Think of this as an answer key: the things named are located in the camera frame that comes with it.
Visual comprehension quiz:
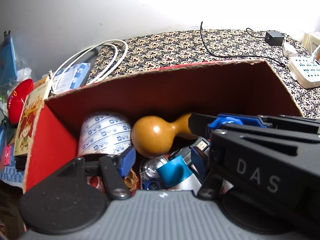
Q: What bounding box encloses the white tube blue cap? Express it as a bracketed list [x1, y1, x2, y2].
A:
[157, 156, 202, 194]

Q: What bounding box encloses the brown gourd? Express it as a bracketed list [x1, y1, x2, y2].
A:
[131, 114, 198, 159]

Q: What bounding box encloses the pine cone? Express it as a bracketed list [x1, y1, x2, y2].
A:
[123, 169, 139, 192]

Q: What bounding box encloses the silver round metal object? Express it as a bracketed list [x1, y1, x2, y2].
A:
[139, 156, 168, 190]

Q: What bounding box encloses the white blue printed cup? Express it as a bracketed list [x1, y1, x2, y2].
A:
[78, 112, 131, 156]

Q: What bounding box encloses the red cardboard box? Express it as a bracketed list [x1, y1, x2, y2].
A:
[23, 60, 302, 191]

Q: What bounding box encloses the patterned floral tablecloth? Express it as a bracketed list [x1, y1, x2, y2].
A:
[110, 29, 319, 119]

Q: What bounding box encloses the blue white tissue pack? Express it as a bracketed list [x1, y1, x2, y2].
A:
[53, 63, 91, 94]

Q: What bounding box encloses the illustrated paper bag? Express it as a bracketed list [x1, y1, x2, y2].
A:
[14, 75, 50, 156]

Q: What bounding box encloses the white power strip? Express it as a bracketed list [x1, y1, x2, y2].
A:
[288, 57, 320, 89]

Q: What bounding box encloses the black power adapter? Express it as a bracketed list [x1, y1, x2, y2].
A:
[265, 30, 284, 46]

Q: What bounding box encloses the white charger plug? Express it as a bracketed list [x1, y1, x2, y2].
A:
[282, 42, 298, 59]

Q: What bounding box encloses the red round cushion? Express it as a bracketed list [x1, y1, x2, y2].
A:
[7, 79, 34, 125]

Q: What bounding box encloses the thin black cable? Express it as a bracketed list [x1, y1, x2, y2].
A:
[199, 21, 286, 68]

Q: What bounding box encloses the coiled white cable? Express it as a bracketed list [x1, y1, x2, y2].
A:
[49, 39, 129, 94]

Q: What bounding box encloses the white power cord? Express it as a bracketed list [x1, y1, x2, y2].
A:
[311, 43, 320, 62]

